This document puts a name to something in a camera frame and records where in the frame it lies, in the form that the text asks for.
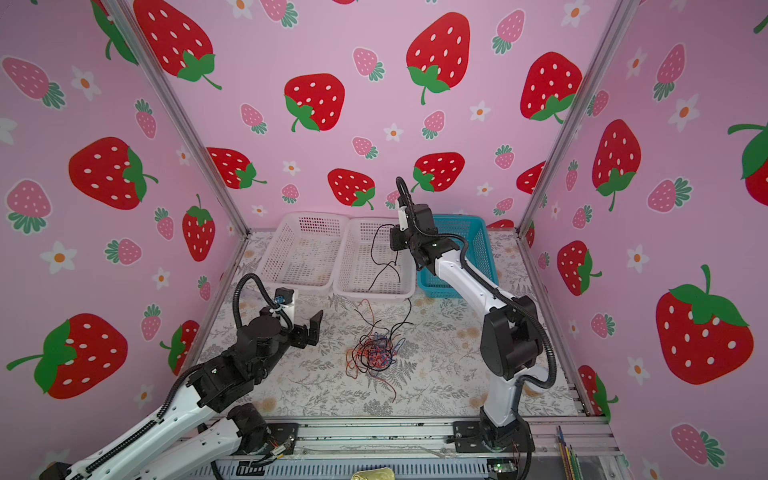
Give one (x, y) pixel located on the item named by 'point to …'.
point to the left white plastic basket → (303, 251)
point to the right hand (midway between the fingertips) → (394, 226)
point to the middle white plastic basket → (367, 269)
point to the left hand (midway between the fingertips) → (305, 308)
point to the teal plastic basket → (473, 231)
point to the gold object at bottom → (383, 473)
